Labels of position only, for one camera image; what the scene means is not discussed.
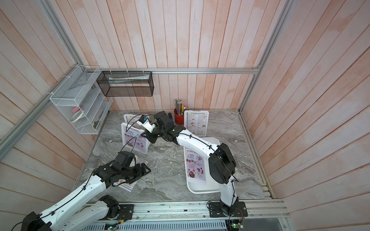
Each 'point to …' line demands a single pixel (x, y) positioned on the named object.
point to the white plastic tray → (212, 186)
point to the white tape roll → (77, 116)
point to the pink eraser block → (76, 109)
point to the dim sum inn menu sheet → (128, 186)
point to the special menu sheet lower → (195, 164)
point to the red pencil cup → (179, 118)
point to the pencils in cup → (179, 108)
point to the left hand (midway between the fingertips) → (145, 175)
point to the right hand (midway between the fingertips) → (142, 133)
